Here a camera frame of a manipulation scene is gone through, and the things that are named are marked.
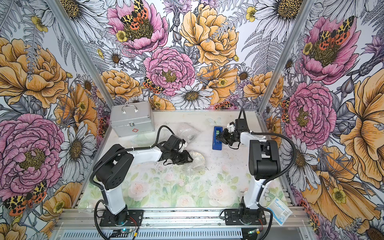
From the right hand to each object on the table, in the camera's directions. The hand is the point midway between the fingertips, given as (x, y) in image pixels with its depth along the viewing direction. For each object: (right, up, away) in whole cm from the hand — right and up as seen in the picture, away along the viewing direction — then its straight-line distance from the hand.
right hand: (216, 139), depth 97 cm
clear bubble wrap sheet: (-19, +5, +5) cm, 20 cm away
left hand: (-17, -15, -6) cm, 23 cm away
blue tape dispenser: (0, -3, 0) cm, 3 cm away
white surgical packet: (+30, -34, -21) cm, 50 cm away
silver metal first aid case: (-54, +13, +1) cm, 56 cm away
